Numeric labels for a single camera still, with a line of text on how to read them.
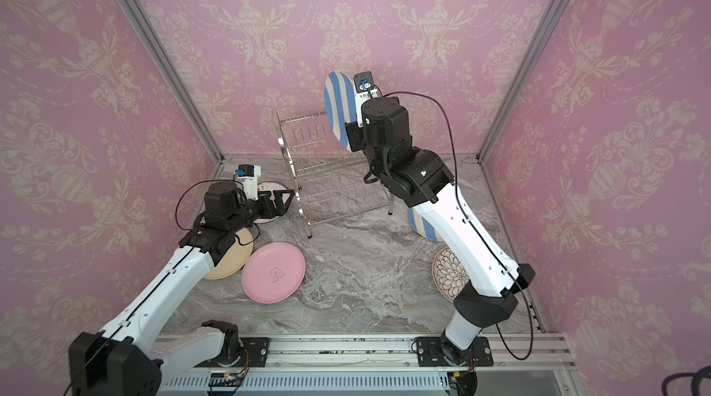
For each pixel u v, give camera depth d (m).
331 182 1.06
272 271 0.88
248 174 0.67
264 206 0.68
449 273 0.87
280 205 0.70
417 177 0.40
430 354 0.73
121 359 0.38
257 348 0.75
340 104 0.67
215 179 1.20
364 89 0.46
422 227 0.99
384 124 0.39
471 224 0.40
